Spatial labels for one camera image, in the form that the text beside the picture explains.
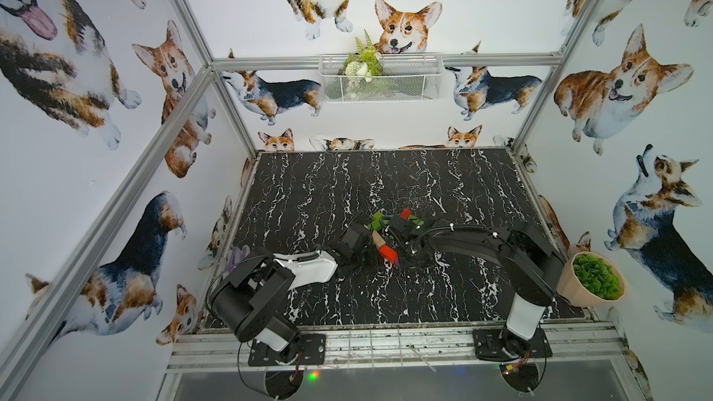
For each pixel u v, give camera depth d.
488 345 0.73
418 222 0.66
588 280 0.74
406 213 0.98
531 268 0.46
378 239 0.92
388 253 0.87
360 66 0.83
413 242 0.63
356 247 0.71
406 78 0.92
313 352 0.73
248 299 0.45
